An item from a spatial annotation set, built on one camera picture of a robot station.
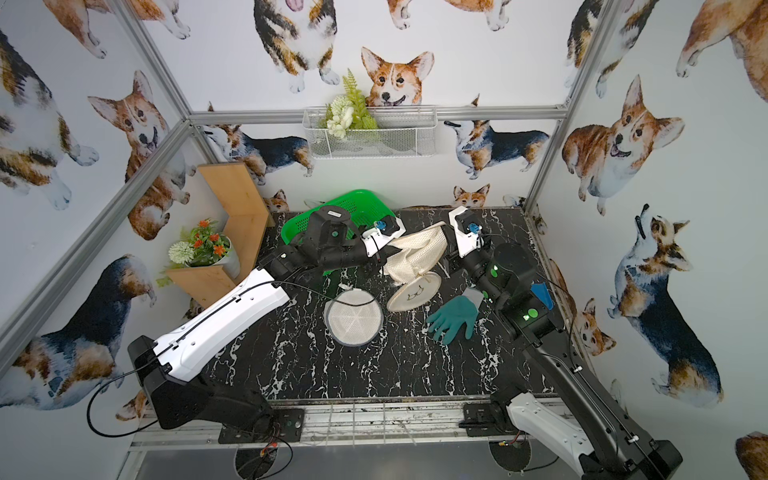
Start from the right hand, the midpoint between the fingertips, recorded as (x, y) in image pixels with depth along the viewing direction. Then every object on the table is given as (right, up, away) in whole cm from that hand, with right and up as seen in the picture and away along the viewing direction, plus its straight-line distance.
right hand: (456, 213), depth 63 cm
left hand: (-13, -5, +6) cm, 15 cm away
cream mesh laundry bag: (-10, -10, +3) cm, 14 cm away
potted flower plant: (-67, -8, +20) cm, 70 cm away
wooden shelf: (-68, +8, +41) cm, 80 cm away
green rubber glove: (+3, -30, +28) cm, 41 cm away
